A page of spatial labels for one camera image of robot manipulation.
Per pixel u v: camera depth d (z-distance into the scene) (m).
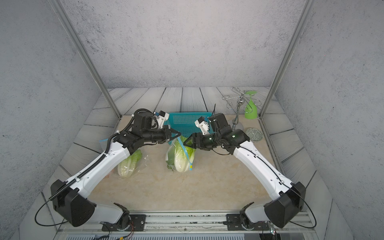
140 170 0.92
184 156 0.71
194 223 0.74
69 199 0.39
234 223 0.71
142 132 0.57
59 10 0.71
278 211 0.38
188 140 0.66
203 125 0.66
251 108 0.87
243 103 0.91
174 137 0.71
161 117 0.69
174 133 0.71
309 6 0.70
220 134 0.55
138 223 0.73
